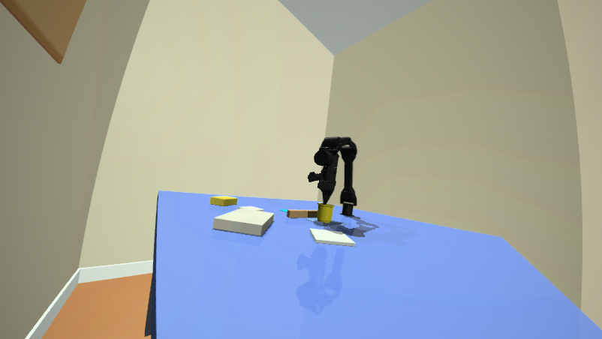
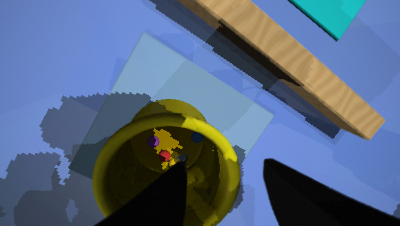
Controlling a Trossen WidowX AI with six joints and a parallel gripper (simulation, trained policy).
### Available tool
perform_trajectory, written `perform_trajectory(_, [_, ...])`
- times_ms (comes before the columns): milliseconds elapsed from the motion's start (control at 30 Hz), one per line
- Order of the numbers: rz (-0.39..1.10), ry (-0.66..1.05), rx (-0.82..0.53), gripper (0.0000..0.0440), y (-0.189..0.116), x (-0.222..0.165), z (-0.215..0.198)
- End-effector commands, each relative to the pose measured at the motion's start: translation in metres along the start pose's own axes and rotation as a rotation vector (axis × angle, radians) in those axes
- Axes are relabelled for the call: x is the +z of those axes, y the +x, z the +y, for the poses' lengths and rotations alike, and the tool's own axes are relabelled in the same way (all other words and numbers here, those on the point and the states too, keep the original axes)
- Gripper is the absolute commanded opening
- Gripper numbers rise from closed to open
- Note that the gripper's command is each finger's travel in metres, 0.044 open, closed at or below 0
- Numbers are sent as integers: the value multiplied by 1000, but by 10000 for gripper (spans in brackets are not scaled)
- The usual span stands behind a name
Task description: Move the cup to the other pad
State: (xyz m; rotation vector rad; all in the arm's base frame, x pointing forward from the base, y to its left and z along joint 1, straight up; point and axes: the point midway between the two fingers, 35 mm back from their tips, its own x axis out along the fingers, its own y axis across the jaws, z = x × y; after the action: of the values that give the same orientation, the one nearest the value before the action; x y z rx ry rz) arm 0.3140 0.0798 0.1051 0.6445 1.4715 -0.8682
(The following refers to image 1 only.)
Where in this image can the light brown wooden beam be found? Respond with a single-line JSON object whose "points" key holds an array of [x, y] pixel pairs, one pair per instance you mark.
{"points": [[302, 213]]}

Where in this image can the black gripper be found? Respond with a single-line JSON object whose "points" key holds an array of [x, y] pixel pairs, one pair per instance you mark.
{"points": [[327, 185]]}

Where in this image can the white flat pad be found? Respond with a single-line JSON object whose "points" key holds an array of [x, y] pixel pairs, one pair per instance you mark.
{"points": [[331, 237]]}

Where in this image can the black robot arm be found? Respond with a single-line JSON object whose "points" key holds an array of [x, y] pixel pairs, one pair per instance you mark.
{"points": [[328, 156]]}

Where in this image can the yellow rectangular block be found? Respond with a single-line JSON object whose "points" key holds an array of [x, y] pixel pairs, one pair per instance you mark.
{"points": [[223, 200]]}

